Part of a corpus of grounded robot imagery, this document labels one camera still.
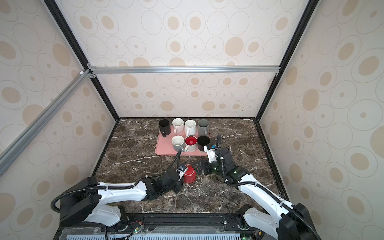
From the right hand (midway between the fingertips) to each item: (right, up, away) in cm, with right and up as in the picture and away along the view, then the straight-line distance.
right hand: (199, 164), depth 79 cm
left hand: (-6, -9, +3) cm, 11 cm away
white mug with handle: (-6, +20, +25) cm, 32 cm away
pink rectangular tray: (-3, +3, +19) cm, 19 cm away
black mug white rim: (-23, +20, +24) cm, 39 cm away
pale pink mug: (-14, +22, +25) cm, 36 cm away
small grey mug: (-14, +11, +20) cm, 27 cm away
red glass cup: (-5, -7, +4) cm, 9 cm away
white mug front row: (-5, +9, +23) cm, 26 cm away
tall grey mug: (+4, +20, +22) cm, 30 cm away
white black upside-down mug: (+3, +11, +15) cm, 19 cm away
